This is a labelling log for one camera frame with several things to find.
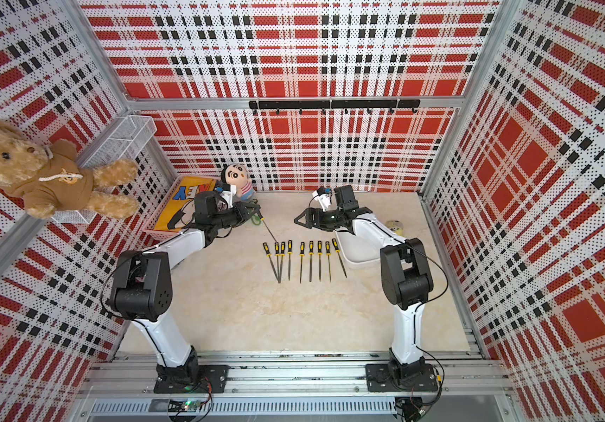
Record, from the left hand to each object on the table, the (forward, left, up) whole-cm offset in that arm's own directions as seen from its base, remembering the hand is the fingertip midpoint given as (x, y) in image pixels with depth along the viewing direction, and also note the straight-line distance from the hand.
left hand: (263, 206), depth 92 cm
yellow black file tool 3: (-9, -3, -19) cm, 21 cm away
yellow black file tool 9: (-10, -28, -19) cm, 35 cm away
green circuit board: (-57, +14, -16) cm, 61 cm away
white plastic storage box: (-8, -36, -16) cm, 40 cm away
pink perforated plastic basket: (-2, +44, -13) cm, 46 cm away
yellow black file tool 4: (-8, -8, -18) cm, 21 cm away
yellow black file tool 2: (-9, 0, -19) cm, 20 cm away
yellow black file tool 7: (-8, -20, -19) cm, 28 cm away
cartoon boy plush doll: (+21, +15, -4) cm, 26 cm away
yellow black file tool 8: (-8, -23, -18) cm, 31 cm away
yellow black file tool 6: (-8, -16, -19) cm, 26 cm away
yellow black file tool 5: (-9, -13, -19) cm, 24 cm away
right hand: (-5, -15, -2) cm, 16 cm away
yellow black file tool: (-4, 0, -2) cm, 5 cm away
